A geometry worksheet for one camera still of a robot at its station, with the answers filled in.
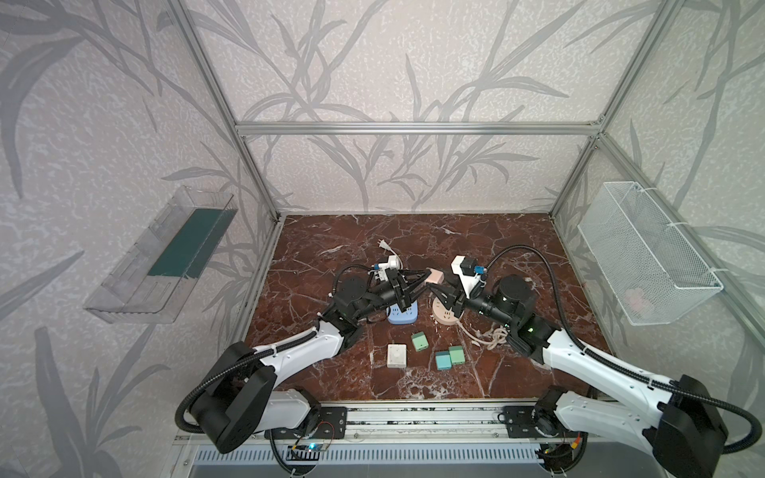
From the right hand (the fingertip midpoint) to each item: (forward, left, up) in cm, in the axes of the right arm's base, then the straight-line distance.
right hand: (434, 269), depth 71 cm
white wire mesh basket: (-5, -46, +6) cm, 47 cm away
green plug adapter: (-12, -7, -26) cm, 29 cm away
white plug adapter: (-12, +9, -25) cm, 30 cm away
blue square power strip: (-1, +6, -26) cm, 26 cm away
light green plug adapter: (-8, +3, -27) cm, 28 cm away
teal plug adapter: (-13, -3, -27) cm, 30 cm away
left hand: (-3, 0, +2) cm, 4 cm away
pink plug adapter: (-2, 0, 0) cm, 2 cm away
